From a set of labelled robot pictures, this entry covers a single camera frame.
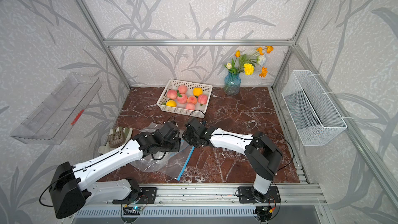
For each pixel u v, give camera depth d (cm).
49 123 65
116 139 91
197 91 111
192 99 107
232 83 110
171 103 104
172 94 108
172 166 83
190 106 102
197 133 65
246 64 94
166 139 61
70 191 38
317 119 60
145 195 73
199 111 100
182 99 106
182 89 112
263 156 45
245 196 74
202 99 106
